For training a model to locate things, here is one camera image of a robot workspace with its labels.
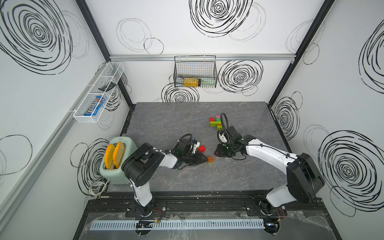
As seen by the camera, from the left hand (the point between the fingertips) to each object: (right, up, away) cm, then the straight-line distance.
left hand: (207, 161), depth 87 cm
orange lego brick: (+2, +1, +2) cm, 3 cm away
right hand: (+6, +5, -1) cm, 8 cm away
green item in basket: (0, +47, 0) cm, 47 cm away
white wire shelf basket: (-59, +54, +5) cm, 80 cm away
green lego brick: (+10, +25, +20) cm, 33 cm away
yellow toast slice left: (-47, +8, -18) cm, 51 cm away
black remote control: (-53, +43, -7) cm, 69 cm away
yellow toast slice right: (-44, +8, -17) cm, 48 cm away
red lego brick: (+6, +25, +22) cm, 34 cm away
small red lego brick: (-3, +6, +7) cm, 9 cm away
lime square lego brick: (+10, +19, +16) cm, 27 cm away
